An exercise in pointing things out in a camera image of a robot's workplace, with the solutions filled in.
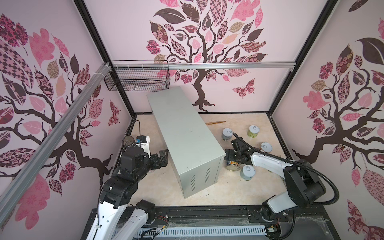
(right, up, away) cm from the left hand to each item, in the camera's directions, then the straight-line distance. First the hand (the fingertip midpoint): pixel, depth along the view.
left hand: (160, 154), depth 67 cm
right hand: (+39, -5, +26) cm, 47 cm away
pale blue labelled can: (+46, -13, +16) cm, 51 cm away
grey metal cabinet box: (+16, +1, -9) cm, 18 cm away
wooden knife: (+28, +16, +47) cm, 57 cm away
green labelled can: (+58, +10, +36) cm, 69 cm away
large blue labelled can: (+38, -10, +17) cm, 43 cm away
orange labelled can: (+62, 0, +27) cm, 68 cm away
